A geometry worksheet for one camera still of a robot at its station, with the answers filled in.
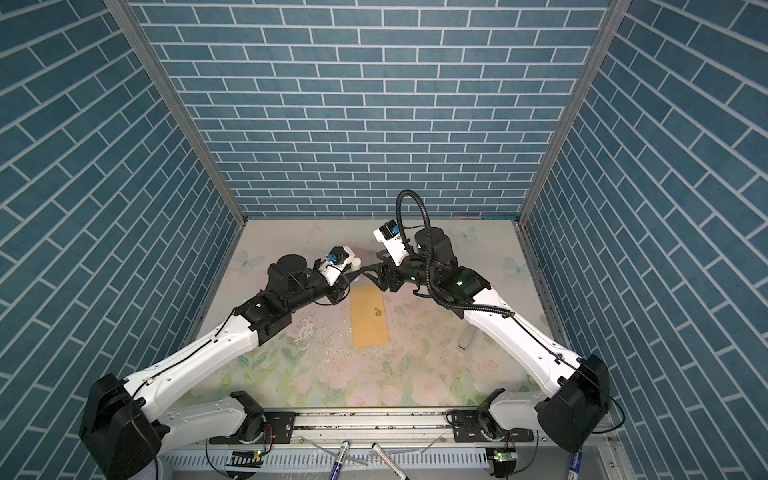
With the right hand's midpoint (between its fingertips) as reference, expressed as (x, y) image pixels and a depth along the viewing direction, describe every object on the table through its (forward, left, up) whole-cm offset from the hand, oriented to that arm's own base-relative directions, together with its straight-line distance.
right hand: (368, 258), depth 70 cm
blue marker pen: (-35, +3, -29) cm, 45 cm away
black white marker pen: (-37, -8, -30) cm, 48 cm away
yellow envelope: (0, +3, -30) cm, 30 cm away
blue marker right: (-34, -51, -30) cm, 68 cm away
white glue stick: (-1, +3, -1) cm, 3 cm away
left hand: (+1, +4, -5) cm, 6 cm away
